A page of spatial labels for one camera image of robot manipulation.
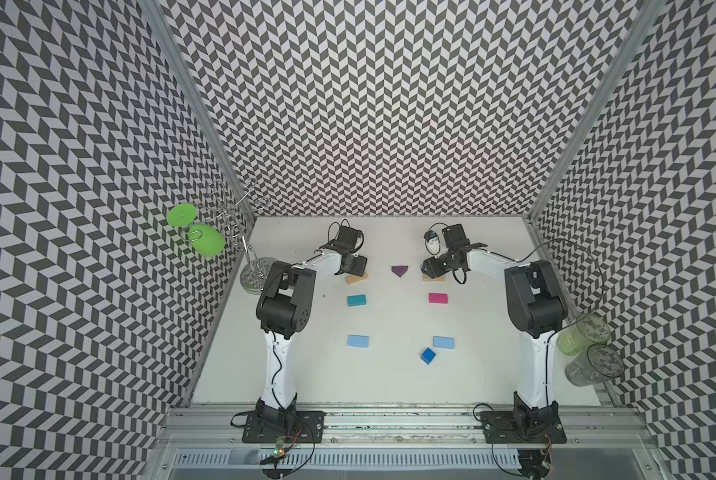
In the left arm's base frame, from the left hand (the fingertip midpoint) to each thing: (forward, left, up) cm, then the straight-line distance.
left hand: (355, 264), depth 104 cm
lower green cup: (-5, +42, +20) cm, 47 cm away
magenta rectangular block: (-13, -29, -2) cm, 31 cm away
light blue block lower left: (-27, -2, -2) cm, 27 cm away
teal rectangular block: (-14, -1, 0) cm, 14 cm away
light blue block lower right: (-27, -28, -3) cm, 39 cm away
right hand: (-1, -27, 0) cm, 27 cm away
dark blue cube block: (-32, -22, 0) cm, 39 cm away
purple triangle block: (-2, -16, -1) cm, 16 cm away
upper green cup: (-6, +43, +31) cm, 54 cm away
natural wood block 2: (-10, -28, +6) cm, 30 cm away
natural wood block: (-7, +1, +1) cm, 7 cm away
